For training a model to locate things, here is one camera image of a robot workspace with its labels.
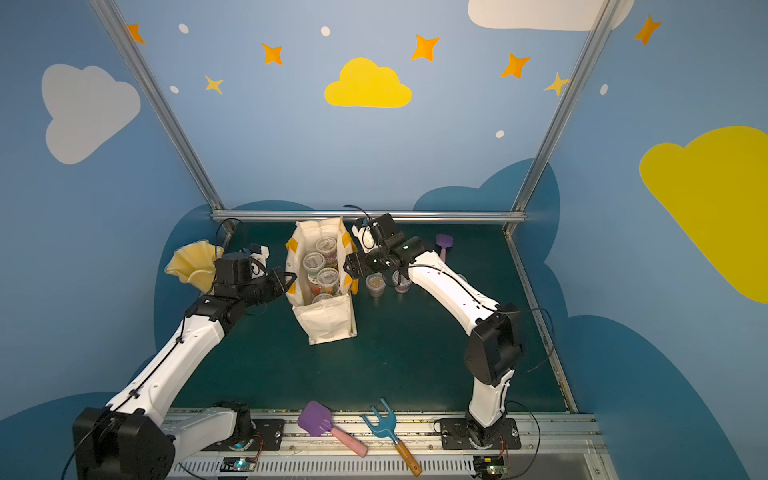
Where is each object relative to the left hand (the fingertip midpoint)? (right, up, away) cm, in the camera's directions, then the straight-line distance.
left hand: (302, 274), depth 80 cm
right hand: (+16, +3, +4) cm, 17 cm away
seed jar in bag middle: (0, +3, +12) cm, 13 cm away
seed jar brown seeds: (+20, -5, +18) cm, 27 cm away
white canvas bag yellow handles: (+5, -6, +5) cm, 9 cm away
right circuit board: (+48, -46, -9) cm, 68 cm away
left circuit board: (-13, -45, -9) cm, 48 cm away
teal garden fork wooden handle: (+23, -39, -5) cm, 46 cm away
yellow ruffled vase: (-35, +2, +9) cm, 36 cm away
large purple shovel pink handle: (+4, -39, -2) cm, 39 cm away
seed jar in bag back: (+4, +8, +16) cm, 19 cm away
